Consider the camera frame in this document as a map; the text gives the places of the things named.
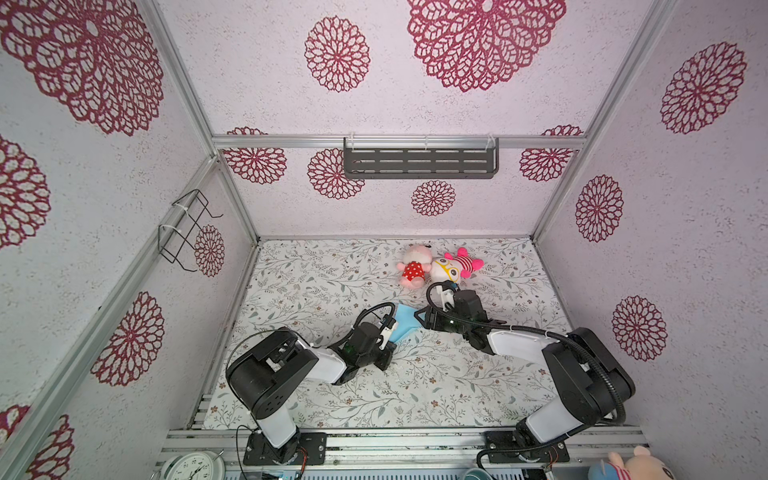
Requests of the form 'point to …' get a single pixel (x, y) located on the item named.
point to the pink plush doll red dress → (417, 262)
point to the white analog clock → (195, 465)
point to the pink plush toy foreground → (642, 465)
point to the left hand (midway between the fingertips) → (392, 350)
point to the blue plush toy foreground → (602, 471)
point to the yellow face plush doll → (450, 267)
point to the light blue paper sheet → (405, 321)
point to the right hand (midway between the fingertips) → (420, 311)
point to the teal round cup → (476, 474)
